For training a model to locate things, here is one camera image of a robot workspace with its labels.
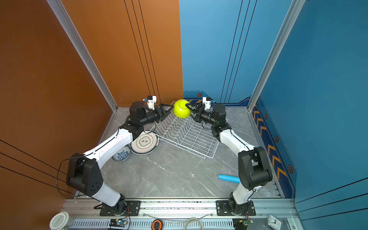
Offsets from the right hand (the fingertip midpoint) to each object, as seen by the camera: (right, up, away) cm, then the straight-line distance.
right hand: (185, 109), depth 77 cm
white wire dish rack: (+3, -17, +22) cm, 28 cm away
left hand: (-7, +1, -1) cm, 7 cm away
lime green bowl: (-3, 0, -2) cm, 3 cm away
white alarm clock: (+43, -55, -9) cm, 70 cm away
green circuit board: (-34, -57, -7) cm, 67 cm away
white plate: (-27, -22, +17) cm, 39 cm away
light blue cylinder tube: (+26, -40, +5) cm, 48 cm away
